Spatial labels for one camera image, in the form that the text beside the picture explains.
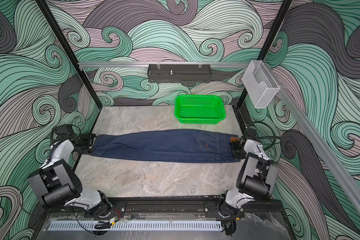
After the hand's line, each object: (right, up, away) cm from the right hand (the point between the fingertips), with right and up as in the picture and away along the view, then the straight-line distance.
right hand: (231, 148), depth 91 cm
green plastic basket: (-16, +26, +27) cm, 41 cm away
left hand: (-82, +7, -4) cm, 83 cm away
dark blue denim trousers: (-30, +1, +6) cm, 31 cm away
